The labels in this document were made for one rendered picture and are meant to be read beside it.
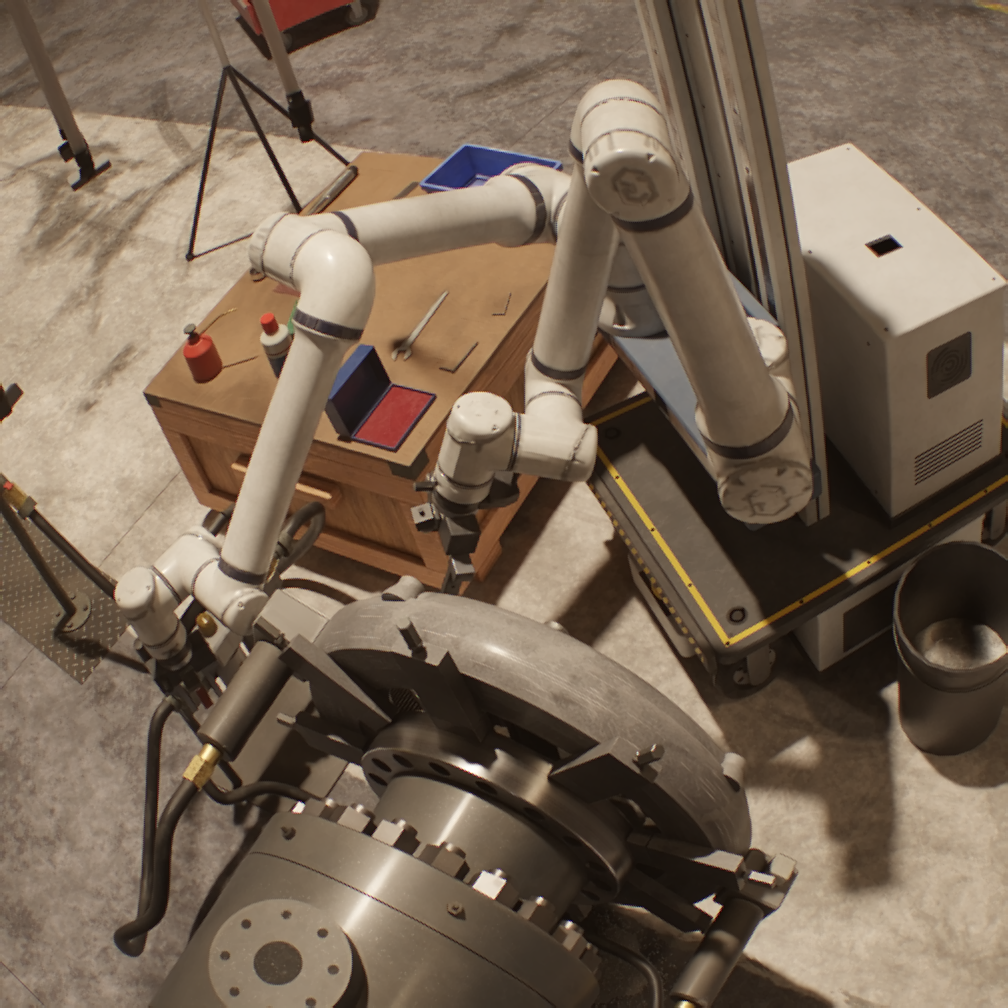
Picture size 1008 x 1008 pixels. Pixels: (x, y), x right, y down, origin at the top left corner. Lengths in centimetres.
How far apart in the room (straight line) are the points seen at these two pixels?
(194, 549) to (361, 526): 85
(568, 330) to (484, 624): 47
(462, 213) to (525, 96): 234
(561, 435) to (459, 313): 107
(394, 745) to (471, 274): 146
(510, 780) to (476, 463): 47
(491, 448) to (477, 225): 57
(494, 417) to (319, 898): 75
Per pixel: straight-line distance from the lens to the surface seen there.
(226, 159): 503
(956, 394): 261
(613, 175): 169
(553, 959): 188
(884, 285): 248
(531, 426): 209
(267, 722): 314
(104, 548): 371
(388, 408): 295
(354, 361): 291
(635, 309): 263
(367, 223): 234
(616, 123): 173
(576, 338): 210
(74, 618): 359
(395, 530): 310
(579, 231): 197
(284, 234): 227
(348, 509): 315
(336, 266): 217
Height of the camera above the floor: 246
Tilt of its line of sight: 48 degrees down
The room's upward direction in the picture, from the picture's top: 20 degrees counter-clockwise
